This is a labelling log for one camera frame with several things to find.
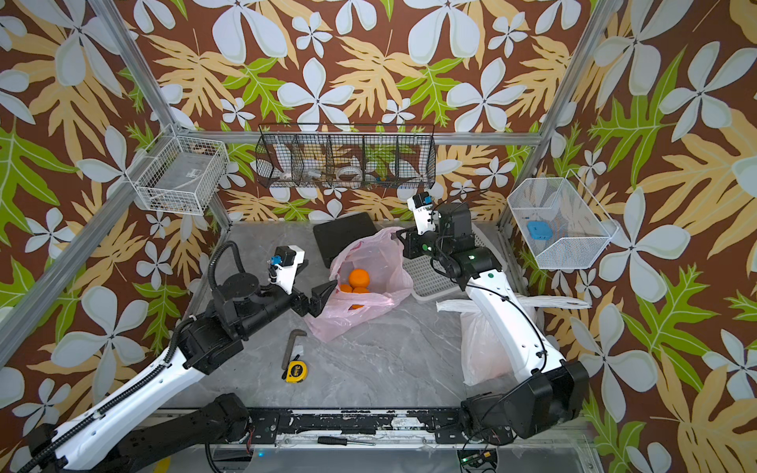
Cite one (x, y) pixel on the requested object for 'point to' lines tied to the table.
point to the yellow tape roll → (162, 466)
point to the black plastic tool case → (334, 236)
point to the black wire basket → (348, 156)
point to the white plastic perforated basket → (426, 283)
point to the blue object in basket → (539, 230)
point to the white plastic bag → (481, 358)
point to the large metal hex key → (293, 334)
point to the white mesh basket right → (563, 226)
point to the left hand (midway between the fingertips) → (321, 270)
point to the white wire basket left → (179, 173)
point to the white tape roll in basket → (349, 173)
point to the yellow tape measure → (296, 371)
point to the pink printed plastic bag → (380, 254)
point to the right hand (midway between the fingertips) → (397, 232)
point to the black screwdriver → (340, 440)
